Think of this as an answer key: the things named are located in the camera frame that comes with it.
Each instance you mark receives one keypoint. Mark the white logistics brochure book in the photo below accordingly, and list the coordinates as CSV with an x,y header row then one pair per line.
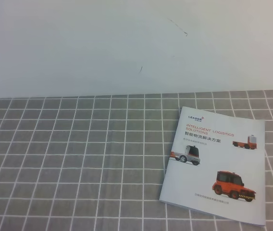
x,y
217,166

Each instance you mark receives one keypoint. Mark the grey checked tablecloth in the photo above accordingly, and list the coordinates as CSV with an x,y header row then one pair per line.
x,y
96,163

